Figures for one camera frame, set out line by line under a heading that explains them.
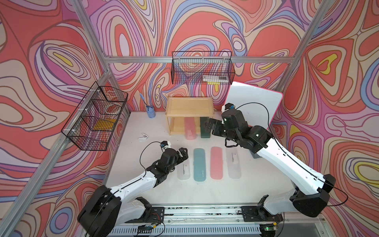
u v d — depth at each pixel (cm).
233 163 91
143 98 115
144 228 70
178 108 93
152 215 73
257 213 67
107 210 40
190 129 104
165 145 76
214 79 82
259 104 58
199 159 93
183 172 87
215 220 73
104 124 72
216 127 60
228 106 60
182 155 77
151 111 112
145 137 102
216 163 91
